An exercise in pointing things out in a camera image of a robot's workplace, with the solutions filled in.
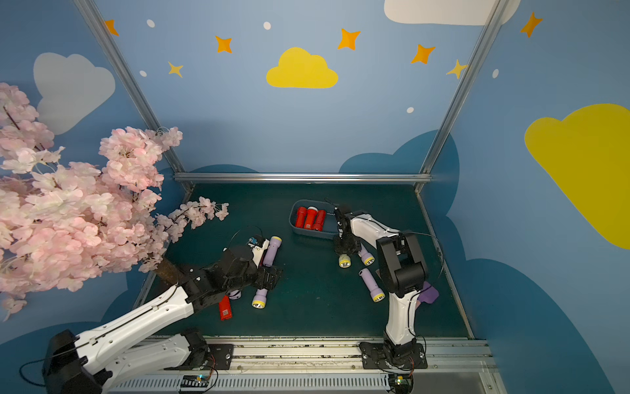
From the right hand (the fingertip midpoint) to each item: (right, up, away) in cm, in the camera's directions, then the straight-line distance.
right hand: (346, 250), depth 98 cm
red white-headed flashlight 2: (-42, -17, -17) cm, 49 cm away
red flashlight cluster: (-19, +13, +10) cm, 25 cm away
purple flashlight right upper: (+8, -3, -4) cm, 9 cm away
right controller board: (+14, -37, -24) cm, 46 cm away
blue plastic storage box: (-6, +10, +12) cm, 17 cm away
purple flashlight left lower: (-32, -15, -15) cm, 38 cm away
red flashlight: (-10, +13, +10) cm, 20 cm away
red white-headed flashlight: (-14, +15, +10) cm, 23 cm away
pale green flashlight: (-1, -4, -4) cm, 6 cm away
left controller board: (-49, -36, -24) cm, 66 cm away
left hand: (-26, -1, -20) cm, 33 cm away
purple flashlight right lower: (+9, -13, -13) cm, 21 cm away
